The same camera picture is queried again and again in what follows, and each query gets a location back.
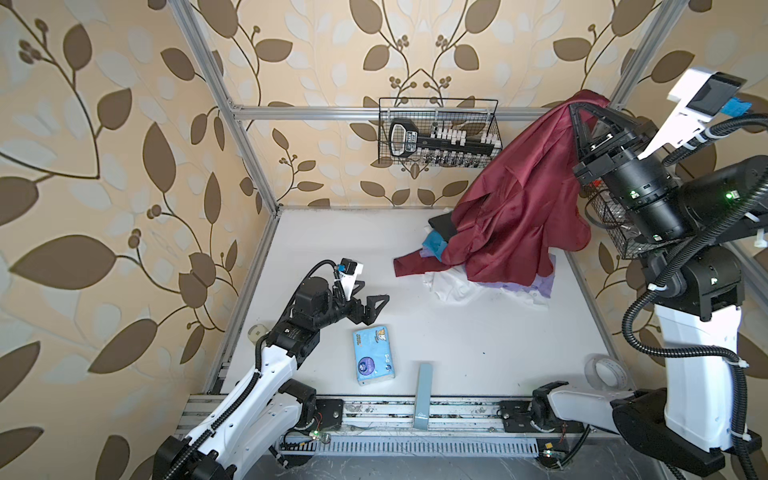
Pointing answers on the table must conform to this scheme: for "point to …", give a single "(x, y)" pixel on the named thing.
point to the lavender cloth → (543, 287)
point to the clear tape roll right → (590, 368)
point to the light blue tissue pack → (373, 355)
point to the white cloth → (457, 285)
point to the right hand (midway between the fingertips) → (583, 103)
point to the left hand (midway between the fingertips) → (377, 289)
